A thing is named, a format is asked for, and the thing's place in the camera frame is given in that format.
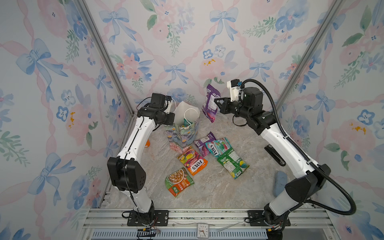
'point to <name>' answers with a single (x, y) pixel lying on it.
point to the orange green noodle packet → (178, 181)
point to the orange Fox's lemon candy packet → (192, 161)
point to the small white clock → (203, 231)
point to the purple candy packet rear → (200, 143)
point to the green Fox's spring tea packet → (233, 163)
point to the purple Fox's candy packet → (210, 107)
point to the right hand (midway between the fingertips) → (215, 99)
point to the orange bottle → (147, 144)
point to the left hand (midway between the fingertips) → (171, 117)
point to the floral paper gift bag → (182, 134)
